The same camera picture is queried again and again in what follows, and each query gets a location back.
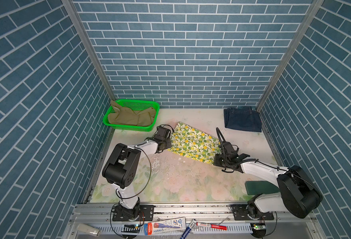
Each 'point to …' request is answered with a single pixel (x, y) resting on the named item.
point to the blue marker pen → (188, 229)
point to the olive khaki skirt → (125, 115)
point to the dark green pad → (258, 187)
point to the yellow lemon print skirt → (193, 142)
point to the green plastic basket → (142, 104)
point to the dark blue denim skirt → (243, 118)
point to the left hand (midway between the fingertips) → (170, 143)
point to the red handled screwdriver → (212, 226)
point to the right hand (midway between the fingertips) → (215, 160)
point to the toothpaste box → (164, 226)
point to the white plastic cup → (85, 228)
